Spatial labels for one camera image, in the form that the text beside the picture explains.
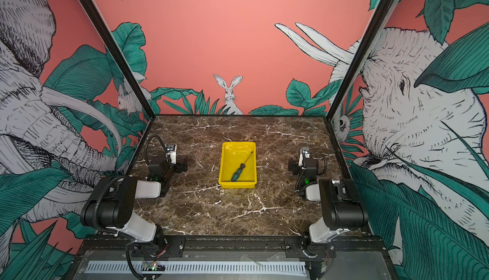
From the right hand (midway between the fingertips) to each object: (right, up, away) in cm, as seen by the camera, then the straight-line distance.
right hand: (301, 154), depth 95 cm
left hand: (-63, +1, 0) cm, 63 cm away
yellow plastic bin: (-36, -1, +10) cm, 37 cm away
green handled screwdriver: (-33, -10, -4) cm, 35 cm away
